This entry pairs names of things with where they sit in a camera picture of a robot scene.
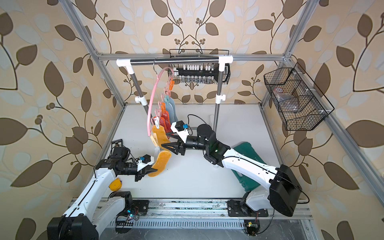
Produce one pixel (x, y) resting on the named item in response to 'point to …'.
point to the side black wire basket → (300, 103)
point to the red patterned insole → (165, 121)
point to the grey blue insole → (170, 107)
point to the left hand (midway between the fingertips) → (153, 168)
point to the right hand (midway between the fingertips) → (164, 138)
